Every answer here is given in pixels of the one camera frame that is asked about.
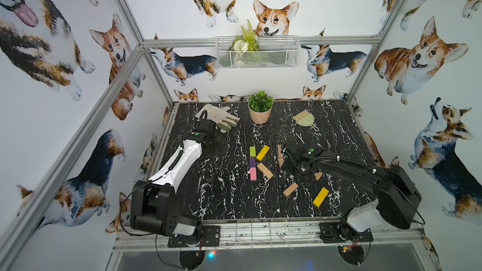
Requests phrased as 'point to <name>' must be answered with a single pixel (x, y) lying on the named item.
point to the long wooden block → (265, 170)
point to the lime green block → (252, 151)
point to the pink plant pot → (260, 118)
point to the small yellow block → (263, 152)
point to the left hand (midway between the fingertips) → (216, 150)
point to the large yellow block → (320, 197)
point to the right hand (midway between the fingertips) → (288, 175)
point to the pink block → (253, 173)
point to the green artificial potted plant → (260, 101)
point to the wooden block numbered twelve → (289, 191)
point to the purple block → (252, 162)
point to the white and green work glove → (224, 120)
